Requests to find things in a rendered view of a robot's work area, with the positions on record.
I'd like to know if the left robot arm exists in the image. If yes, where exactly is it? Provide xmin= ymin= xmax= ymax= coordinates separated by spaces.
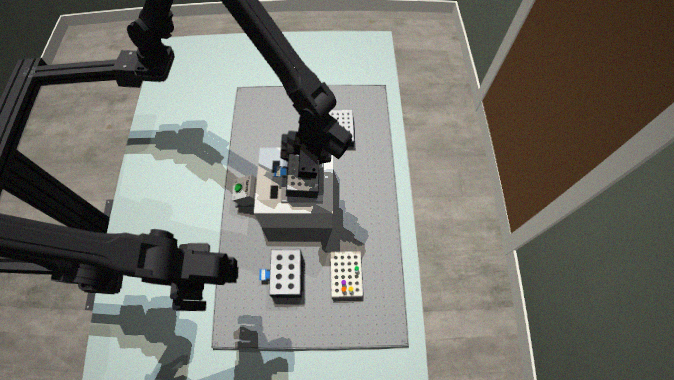
xmin=127 ymin=0 xmax=353 ymax=180

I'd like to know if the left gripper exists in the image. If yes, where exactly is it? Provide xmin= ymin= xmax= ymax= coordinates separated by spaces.
xmin=280 ymin=131 xmax=332 ymax=164

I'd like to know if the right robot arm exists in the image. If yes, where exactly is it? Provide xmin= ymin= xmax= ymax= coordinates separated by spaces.
xmin=0 ymin=213 xmax=239 ymax=292

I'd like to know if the cream tube rack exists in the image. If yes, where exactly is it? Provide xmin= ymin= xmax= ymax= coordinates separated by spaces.
xmin=331 ymin=251 xmax=363 ymax=298

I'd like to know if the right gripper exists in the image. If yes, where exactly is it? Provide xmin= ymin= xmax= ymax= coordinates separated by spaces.
xmin=170 ymin=243 xmax=210 ymax=311

